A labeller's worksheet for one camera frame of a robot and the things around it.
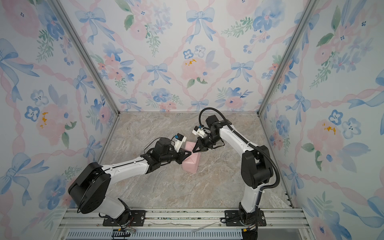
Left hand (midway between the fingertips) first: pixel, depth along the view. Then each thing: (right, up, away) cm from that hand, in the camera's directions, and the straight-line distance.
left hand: (192, 152), depth 82 cm
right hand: (+1, +1, +1) cm, 2 cm away
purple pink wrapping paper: (-1, -6, -2) cm, 6 cm away
